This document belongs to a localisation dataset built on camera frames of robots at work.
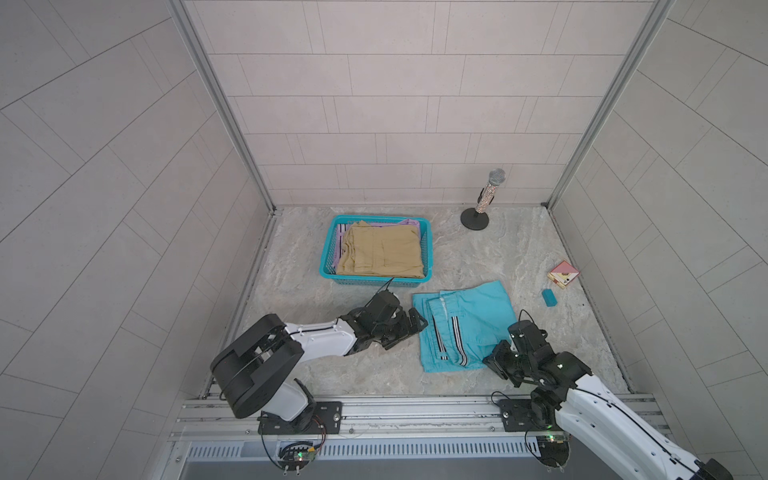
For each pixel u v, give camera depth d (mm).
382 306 655
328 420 710
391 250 936
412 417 731
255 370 422
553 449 681
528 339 631
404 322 749
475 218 1108
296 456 653
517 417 709
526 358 617
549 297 910
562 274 962
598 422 505
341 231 991
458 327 835
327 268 905
